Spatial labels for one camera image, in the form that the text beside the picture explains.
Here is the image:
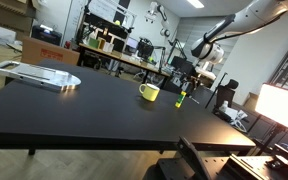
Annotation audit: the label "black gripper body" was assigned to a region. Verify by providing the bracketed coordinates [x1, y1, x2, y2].
[181, 74, 200, 89]

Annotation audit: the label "black tripod pole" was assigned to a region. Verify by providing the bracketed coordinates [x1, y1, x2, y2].
[204, 72, 229, 110]

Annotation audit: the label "yellow mug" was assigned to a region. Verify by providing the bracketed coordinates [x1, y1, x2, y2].
[138, 83, 161, 103]

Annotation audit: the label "black office chair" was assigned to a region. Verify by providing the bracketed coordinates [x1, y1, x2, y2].
[213, 78, 240, 110]

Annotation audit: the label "white spray bottle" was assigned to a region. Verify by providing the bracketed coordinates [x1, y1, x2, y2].
[219, 100, 230, 114]

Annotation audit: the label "long wooden desk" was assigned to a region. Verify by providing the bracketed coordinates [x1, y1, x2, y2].
[78, 42, 172, 84]

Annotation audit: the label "small computer monitor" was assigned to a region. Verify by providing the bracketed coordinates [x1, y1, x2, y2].
[125, 36, 140, 55]

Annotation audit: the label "ceiling light fixture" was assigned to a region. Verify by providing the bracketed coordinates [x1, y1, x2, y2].
[186, 0, 206, 10]

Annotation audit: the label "bright light panel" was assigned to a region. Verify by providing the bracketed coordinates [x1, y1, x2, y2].
[254, 83, 288, 136]

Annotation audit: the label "green box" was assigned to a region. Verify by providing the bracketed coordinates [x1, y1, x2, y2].
[88, 37, 101, 50]

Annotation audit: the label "brown cardboard box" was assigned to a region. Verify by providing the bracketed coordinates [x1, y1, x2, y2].
[20, 36, 81, 67]

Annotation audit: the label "aluminium metal plate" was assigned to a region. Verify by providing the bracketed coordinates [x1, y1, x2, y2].
[0, 60, 82, 93]

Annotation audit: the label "black printer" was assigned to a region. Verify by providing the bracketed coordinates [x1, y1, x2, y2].
[31, 24, 63, 47]

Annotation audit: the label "stacked cardboard boxes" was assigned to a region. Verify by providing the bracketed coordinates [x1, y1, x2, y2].
[0, 0, 37, 36]

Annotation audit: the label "black perforated camera mount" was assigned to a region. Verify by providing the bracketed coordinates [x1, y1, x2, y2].
[155, 135, 288, 180]

